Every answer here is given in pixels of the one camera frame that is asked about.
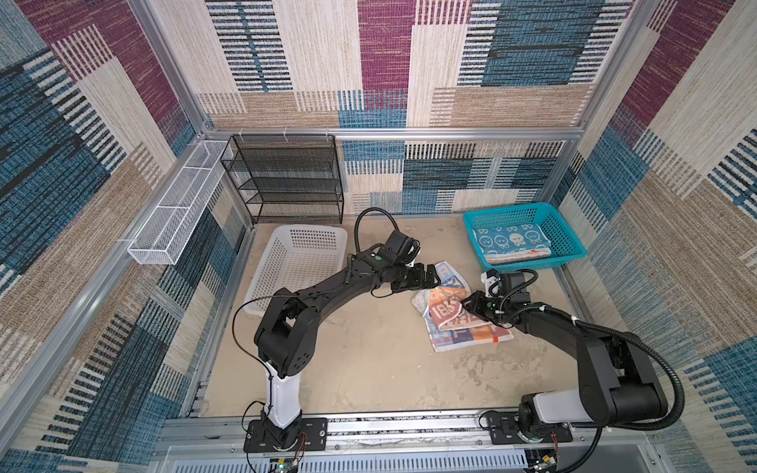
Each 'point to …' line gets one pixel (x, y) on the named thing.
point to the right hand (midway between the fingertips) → (463, 307)
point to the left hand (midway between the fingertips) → (431, 280)
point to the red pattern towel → (450, 324)
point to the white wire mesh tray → (166, 234)
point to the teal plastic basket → (564, 243)
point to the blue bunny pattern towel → (513, 242)
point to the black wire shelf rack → (287, 178)
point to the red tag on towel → (496, 339)
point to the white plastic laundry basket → (296, 257)
